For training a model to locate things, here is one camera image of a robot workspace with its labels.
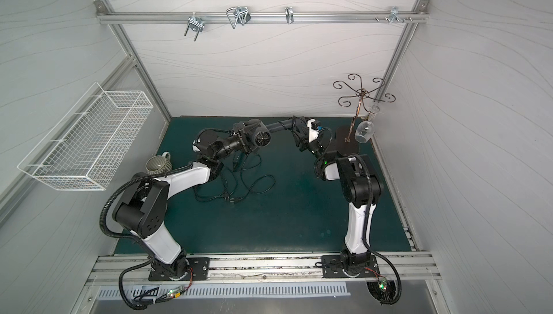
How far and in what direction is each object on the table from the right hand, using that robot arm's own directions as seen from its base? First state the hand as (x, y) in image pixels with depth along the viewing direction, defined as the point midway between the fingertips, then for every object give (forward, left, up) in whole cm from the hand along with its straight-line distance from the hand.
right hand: (297, 126), depth 93 cm
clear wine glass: (-3, -28, +3) cm, 29 cm away
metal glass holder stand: (+7, -26, -12) cm, 29 cm away
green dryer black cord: (-28, +26, -17) cm, 42 cm away
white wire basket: (-27, +69, +15) cm, 75 cm away
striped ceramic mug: (-13, +64, -14) cm, 67 cm away
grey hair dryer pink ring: (-17, +13, +15) cm, 26 cm away
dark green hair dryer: (-9, +29, -16) cm, 34 cm away
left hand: (-15, +12, +14) cm, 24 cm away
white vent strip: (-60, +50, -19) cm, 80 cm away
